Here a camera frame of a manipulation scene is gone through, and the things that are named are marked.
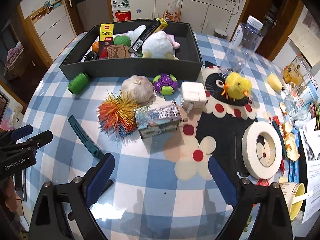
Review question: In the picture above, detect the green thread spool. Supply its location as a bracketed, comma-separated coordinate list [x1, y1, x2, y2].
[68, 73, 89, 95]

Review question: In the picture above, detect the white power adapter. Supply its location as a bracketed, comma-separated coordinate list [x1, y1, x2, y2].
[180, 81, 207, 113]

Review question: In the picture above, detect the orange mandarin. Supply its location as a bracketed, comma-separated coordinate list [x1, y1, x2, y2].
[91, 41, 99, 54]

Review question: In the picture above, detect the white baymax figure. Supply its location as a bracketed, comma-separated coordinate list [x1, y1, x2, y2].
[126, 25, 146, 45]

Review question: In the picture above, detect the black round cap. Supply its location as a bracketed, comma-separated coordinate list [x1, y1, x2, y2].
[84, 51, 99, 61]

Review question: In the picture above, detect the yellow chick toy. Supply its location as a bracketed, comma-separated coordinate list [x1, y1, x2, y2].
[221, 72, 252, 101]

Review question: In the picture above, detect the yellow glue box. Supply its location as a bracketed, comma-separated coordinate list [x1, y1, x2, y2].
[130, 18, 168, 57]
[99, 23, 114, 59]

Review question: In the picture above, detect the brown waffle pouch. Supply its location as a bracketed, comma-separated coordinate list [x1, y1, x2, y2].
[107, 44, 131, 59]

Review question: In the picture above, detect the black storage tray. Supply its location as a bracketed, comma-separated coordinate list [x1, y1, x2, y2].
[59, 19, 203, 82]

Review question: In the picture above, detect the pet feeder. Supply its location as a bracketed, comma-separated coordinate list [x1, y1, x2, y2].
[214, 28, 228, 39]

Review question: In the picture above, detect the white drawer unit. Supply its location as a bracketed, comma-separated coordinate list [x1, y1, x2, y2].
[17, 0, 76, 67]

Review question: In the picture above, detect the red gift box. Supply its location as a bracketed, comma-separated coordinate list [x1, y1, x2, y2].
[114, 11, 131, 22]

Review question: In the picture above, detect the black cat felt mat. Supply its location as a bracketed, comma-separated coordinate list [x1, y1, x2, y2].
[163, 60, 283, 182]

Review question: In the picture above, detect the orange rubber string ball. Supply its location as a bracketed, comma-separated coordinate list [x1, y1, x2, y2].
[98, 91, 138, 139]

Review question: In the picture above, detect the white pink plush bunny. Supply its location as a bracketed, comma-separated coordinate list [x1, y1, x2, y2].
[142, 31, 180, 60]

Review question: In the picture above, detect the clear plastic water bottle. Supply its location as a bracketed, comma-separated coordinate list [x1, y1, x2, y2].
[218, 16, 263, 79]

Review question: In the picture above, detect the brown wooden door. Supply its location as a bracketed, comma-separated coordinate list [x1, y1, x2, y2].
[238, 0, 304, 61]

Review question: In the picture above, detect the white cabinet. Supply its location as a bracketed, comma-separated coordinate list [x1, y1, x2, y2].
[129, 0, 241, 36]

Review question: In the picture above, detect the orange plastic bag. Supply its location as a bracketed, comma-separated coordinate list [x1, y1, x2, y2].
[163, 0, 182, 22]

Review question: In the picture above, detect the holographic small box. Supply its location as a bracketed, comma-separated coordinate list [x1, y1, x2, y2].
[135, 100, 182, 139]

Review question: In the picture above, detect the yellow sponge ball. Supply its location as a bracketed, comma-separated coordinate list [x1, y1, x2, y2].
[267, 73, 283, 92]

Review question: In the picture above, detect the white tape roll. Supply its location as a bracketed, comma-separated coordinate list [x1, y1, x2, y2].
[242, 121, 282, 179]

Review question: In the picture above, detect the white yellow mug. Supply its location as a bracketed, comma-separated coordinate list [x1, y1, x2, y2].
[279, 182, 310, 221]

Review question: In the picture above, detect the teal tool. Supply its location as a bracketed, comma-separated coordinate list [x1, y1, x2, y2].
[68, 115, 104, 160]

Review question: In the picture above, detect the green crochet rattle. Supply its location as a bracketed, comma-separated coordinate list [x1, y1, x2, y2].
[113, 35, 131, 48]

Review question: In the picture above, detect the garlic bulb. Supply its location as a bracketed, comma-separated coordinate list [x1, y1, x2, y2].
[121, 75, 153, 103]

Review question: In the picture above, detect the purple green spinner toy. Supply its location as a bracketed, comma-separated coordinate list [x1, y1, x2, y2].
[152, 73, 178, 95]

